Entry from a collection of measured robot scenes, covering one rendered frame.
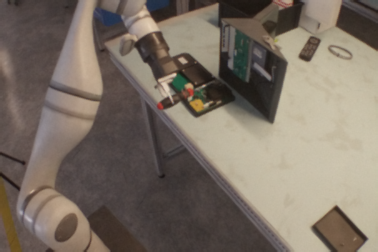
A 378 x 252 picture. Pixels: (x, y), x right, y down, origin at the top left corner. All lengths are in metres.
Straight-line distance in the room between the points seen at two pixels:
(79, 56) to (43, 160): 0.18
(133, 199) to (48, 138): 1.38
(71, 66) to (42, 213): 0.24
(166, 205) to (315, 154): 1.17
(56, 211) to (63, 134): 0.13
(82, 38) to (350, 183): 0.67
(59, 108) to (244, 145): 0.47
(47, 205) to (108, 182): 1.43
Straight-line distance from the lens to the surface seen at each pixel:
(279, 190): 0.69
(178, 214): 1.74
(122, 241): 0.80
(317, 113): 0.88
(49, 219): 0.50
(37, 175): 0.53
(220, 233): 1.69
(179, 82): 0.89
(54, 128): 0.47
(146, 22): 0.74
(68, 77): 0.46
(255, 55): 0.78
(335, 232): 0.68
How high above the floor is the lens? 1.58
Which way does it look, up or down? 48 degrees down
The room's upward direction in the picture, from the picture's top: 3 degrees counter-clockwise
